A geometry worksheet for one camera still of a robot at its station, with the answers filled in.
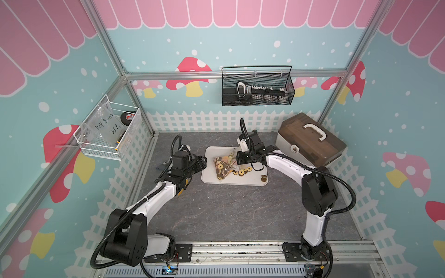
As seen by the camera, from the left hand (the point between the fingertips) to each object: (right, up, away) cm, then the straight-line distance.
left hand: (203, 162), depth 87 cm
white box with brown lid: (+57, +12, +6) cm, 59 cm away
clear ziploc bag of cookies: (+11, -2, +12) cm, 17 cm away
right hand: (+17, +2, +5) cm, 17 cm away
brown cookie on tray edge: (+32, -10, +9) cm, 35 cm away
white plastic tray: (+30, -8, +9) cm, 32 cm away
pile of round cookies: (+20, -6, +10) cm, 23 cm away
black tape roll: (-35, +22, -6) cm, 42 cm away
